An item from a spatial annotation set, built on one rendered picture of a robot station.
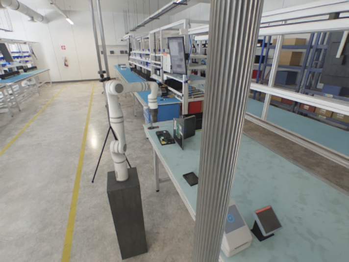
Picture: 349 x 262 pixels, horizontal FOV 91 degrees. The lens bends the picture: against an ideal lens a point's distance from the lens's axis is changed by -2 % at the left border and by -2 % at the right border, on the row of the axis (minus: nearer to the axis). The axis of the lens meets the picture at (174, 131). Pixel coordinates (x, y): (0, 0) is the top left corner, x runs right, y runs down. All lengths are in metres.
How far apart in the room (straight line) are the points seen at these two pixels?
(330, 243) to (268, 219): 0.31
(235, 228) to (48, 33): 12.59
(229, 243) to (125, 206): 0.92
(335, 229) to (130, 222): 1.34
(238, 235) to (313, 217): 0.48
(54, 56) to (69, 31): 1.63
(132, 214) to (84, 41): 11.59
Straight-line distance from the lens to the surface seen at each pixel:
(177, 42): 2.69
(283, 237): 1.06
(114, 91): 1.18
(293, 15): 0.99
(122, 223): 1.68
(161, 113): 3.15
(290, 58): 5.24
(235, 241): 0.87
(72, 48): 12.60
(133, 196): 1.49
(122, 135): 1.28
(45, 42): 12.83
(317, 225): 1.20
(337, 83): 2.72
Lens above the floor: 1.78
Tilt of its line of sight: 25 degrees down
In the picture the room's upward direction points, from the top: straight up
